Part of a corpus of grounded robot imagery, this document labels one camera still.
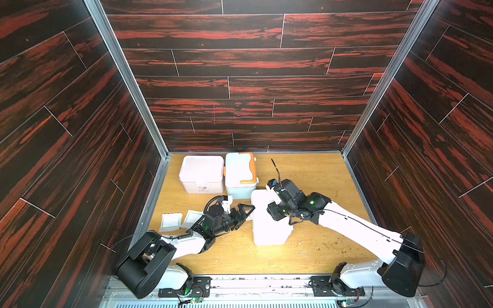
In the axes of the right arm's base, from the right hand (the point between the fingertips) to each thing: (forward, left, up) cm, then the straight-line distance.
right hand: (274, 204), depth 80 cm
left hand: (-3, +9, -3) cm, 10 cm away
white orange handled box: (+17, +16, -1) cm, 23 cm away
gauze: (-4, +49, -14) cm, 51 cm away
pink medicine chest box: (+15, +34, 0) cm, 37 cm away
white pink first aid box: (-11, +3, -3) cm, 11 cm away
